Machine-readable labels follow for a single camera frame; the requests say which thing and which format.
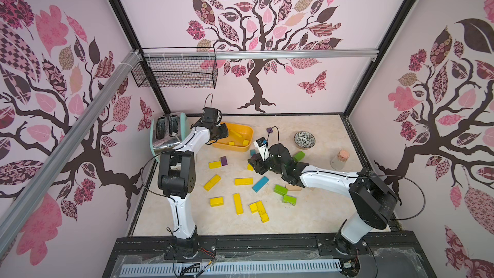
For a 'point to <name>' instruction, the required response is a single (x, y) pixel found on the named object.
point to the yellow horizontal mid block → (244, 181)
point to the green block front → (292, 200)
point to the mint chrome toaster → (167, 131)
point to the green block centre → (280, 190)
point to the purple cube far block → (269, 130)
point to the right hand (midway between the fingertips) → (253, 155)
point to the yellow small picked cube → (231, 143)
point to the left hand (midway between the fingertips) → (226, 134)
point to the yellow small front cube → (253, 208)
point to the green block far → (299, 156)
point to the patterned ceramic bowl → (304, 139)
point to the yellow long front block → (262, 212)
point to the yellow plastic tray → (246, 131)
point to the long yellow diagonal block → (212, 183)
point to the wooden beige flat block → (292, 188)
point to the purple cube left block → (224, 161)
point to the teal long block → (260, 184)
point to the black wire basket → (186, 67)
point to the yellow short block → (217, 201)
